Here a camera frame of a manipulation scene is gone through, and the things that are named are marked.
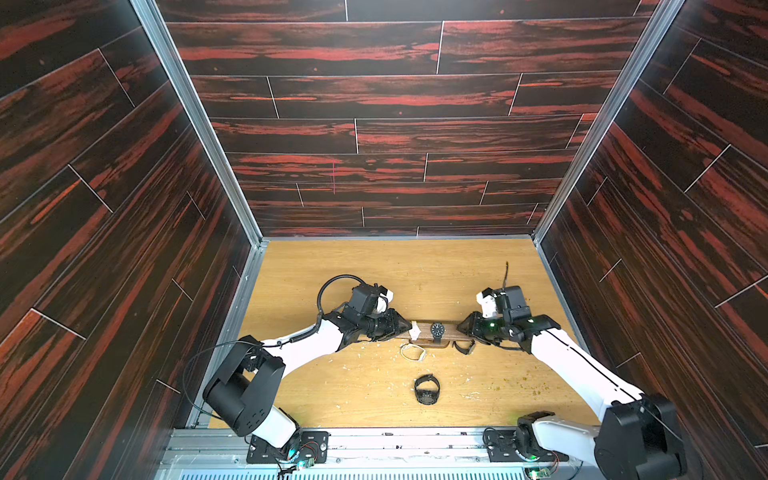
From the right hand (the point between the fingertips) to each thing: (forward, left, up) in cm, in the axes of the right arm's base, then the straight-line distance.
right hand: (465, 326), depth 86 cm
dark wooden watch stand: (-4, +12, -2) cm, 12 cm away
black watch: (-2, +8, 0) cm, 9 cm away
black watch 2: (-19, +12, -5) cm, 23 cm away
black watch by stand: (-5, -1, -7) cm, 8 cm away
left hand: (-3, +16, +3) cm, 16 cm away
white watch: (-3, +15, +1) cm, 15 cm away
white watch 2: (-8, +13, -6) cm, 16 cm away
